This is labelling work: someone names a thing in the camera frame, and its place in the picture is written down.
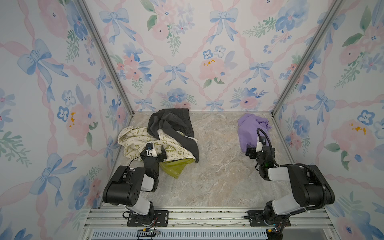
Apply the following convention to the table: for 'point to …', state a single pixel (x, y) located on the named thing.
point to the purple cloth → (251, 128)
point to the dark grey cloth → (176, 121)
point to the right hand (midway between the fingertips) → (255, 144)
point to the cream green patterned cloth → (178, 158)
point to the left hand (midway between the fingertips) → (155, 145)
